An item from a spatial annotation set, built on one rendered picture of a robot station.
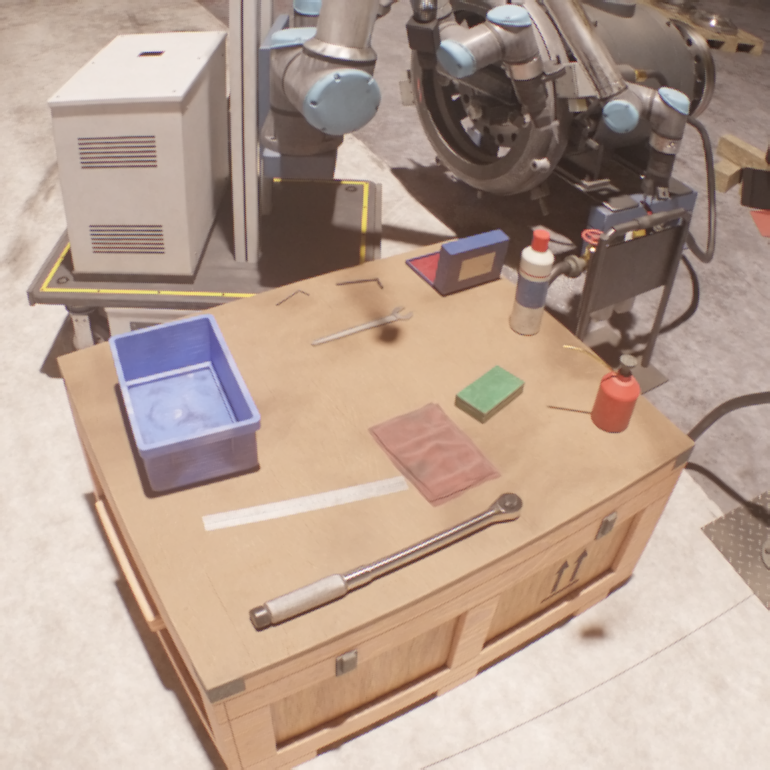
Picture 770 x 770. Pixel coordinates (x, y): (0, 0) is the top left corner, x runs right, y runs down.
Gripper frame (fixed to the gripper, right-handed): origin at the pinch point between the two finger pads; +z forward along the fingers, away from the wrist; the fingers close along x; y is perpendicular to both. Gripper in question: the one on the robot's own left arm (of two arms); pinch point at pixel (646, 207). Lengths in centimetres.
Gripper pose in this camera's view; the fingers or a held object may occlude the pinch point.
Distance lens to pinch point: 228.7
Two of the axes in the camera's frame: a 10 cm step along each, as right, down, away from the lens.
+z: -0.4, 7.7, 6.4
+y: 0.3, 6.4, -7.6
